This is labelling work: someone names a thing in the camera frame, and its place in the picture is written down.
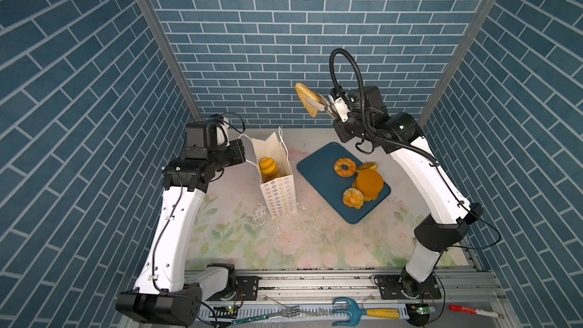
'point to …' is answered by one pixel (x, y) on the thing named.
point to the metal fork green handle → (287, 313)
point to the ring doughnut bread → (345, 173)
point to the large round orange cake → (370, 183)
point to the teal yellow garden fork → (356, 313)
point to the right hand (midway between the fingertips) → (336, 116)
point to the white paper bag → (276, 176)
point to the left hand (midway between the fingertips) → (245, 146)
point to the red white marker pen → (476, 311)
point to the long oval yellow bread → (268, 168)
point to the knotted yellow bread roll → (353, 197)
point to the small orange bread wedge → (368, 165)
